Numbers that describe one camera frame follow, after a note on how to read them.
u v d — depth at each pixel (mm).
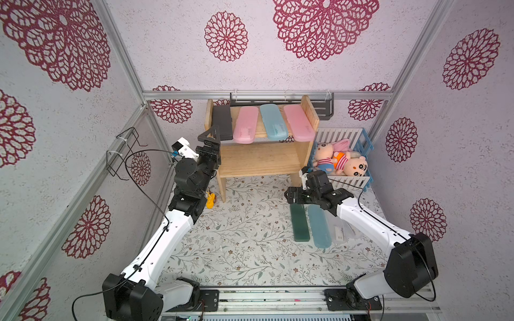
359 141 1132
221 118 760
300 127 713
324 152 1032
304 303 733
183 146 601
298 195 746
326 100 939
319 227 919
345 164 1029
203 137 566
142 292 371
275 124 714
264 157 928
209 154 581
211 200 1008
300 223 922
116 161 760
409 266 416
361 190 1062
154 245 439
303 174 778
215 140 571
